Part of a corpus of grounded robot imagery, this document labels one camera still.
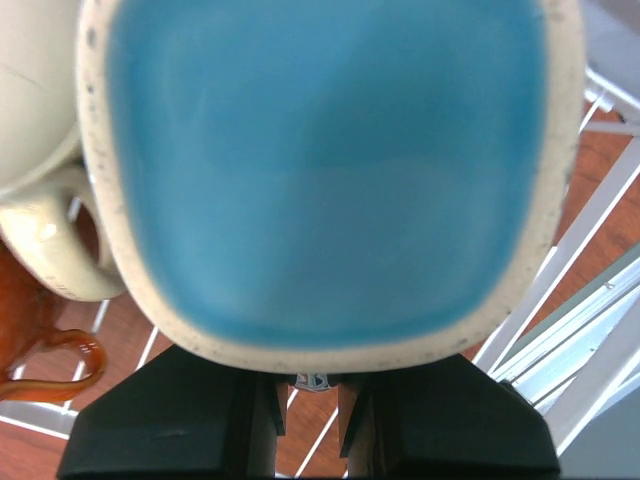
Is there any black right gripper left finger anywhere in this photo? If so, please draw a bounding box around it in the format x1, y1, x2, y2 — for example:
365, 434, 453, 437
56, 347, 287, 480

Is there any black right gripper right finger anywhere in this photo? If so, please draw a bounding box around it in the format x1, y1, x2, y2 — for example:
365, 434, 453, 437
337, 357, 561, 479

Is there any orange black patterned mug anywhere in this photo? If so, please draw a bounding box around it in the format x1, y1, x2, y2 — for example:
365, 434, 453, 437
1, 245, 108, 402

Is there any blue floral mug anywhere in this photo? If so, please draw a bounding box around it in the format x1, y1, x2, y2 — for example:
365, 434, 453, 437
76, 1, 585, 374

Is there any beige round mug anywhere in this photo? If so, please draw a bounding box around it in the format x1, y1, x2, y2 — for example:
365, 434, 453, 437
1, 1, 126, 302

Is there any white wire dish rack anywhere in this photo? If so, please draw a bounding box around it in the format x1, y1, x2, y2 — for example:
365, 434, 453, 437
0, 64, 640, 480

